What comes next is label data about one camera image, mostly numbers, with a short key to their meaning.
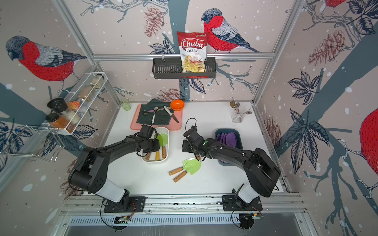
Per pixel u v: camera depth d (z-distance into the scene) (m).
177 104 1.14
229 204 0.73
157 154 0.90
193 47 0.83
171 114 1.11
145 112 1.14
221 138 0.94
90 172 0.45
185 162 0.87
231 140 0.94
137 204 0.73
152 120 1.08
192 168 0.86
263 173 0.43
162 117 1.11
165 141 0.96
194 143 0.64
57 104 0.62
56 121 0.60
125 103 1.18
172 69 1.07
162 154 0.90
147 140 0.76
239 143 0.91
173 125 1.07
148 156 0.91
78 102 0.71
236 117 1.04
